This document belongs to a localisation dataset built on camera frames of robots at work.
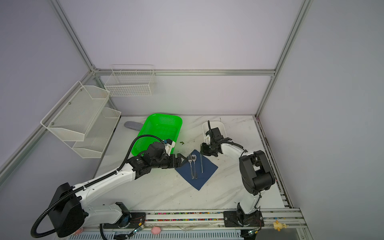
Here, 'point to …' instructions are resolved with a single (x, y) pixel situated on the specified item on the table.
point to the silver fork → (190, 160)
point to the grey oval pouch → (133, 125)
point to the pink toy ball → (156, 230)
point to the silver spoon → (194, 158)
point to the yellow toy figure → (277, 225)
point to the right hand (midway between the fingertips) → (199, 151)
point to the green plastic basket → (144, 144)
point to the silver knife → (201, 162)
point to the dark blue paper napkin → (197, 169)
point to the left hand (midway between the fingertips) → (182, 162)
